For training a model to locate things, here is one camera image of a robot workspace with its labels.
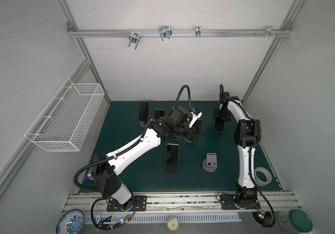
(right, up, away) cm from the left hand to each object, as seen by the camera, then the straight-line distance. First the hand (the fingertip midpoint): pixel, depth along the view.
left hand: (199, 128), depth 72 cm
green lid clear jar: (+39, -38, -11) cm, 56 cm away
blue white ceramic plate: (-61, -44, -5) cm, 75 cm away
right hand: (+23, +6, +33) cm, 41 cm away
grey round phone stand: (+8, -22, +10) cm, 25 cm away
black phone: (+19, -1, +27) cm, 33 cm away
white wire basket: (-66, +2, -3) cm, 66 cm away
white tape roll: (+40, -27, +9) cm, 49 cm away
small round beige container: (-14, -39, -13) cm, 43 cm away
